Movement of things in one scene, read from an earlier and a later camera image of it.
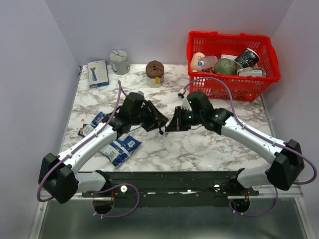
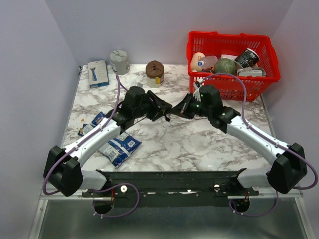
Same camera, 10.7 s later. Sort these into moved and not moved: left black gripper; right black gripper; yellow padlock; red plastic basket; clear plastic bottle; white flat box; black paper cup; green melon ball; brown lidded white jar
Moved: left black gripper; right black gripper; yellow padlock
Not moved: white flat box; red plastic basket; green melon ball; clear plastic bottle; black paper cup; brown lidded white jar
